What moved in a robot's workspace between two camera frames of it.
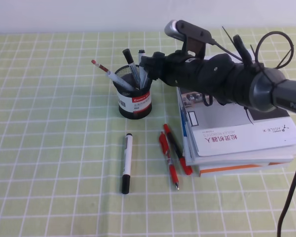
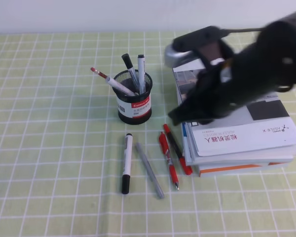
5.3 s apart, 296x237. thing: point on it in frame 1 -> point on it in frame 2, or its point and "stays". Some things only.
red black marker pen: [188, 168] stays
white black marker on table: [126, 177] stays
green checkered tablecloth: [64, 163] stays
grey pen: [143, 75] -> [160, 191]
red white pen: [113, 77] -> [112, 82]
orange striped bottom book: [210, 171] stays
